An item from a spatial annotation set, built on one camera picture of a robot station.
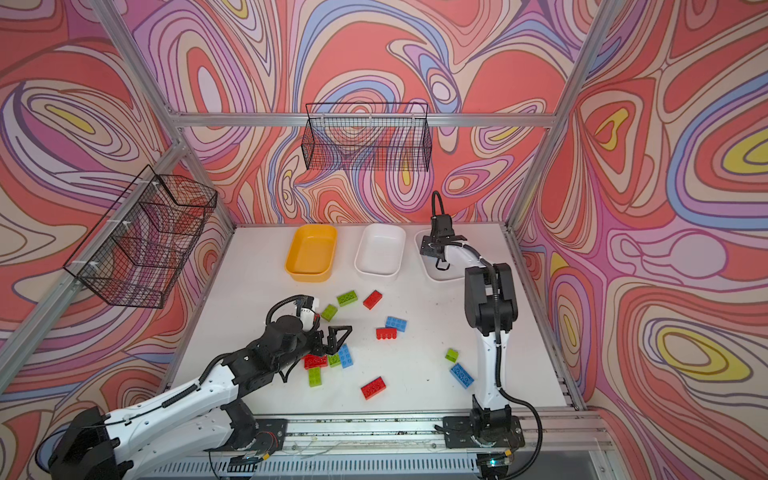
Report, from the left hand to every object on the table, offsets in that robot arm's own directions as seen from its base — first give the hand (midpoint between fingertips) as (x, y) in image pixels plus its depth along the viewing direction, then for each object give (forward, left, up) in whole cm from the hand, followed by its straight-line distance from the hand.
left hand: (338, 325), depth 79 cm
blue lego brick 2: (-10, -34, -11) cm, 37 cm away
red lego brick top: (+15, -8, -12) cm, 21 cm away
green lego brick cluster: (-5, +2, -12) cm, 14 cm away
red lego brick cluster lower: (-6, +7, -10) cm, 14 cm away
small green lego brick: (+10, +5, -11) cm, 15 cm away
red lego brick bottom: (-12, -9, -13) cm, 20 cm away
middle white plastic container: (+35, -11, -10) cm, 38 cm away
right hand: (+33, -32, -8) cm, 46 cm away
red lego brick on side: (+3, -13, -11) cm, 17 cm away
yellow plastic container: (+33, +15, -10) cm, 38 cm away
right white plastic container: (+9, -30, +19) cm, 37 cm away
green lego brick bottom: (-10, +7, -11) cm, 17 cm away
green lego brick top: (+14, 0, -10) cm, 17 cm away
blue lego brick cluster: (-5, -1, -10) cm, 11 cm away
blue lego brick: (+6, -15, -10) cm, 20 cm away
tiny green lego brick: (-4, -32, -11) cm, 34 cm away
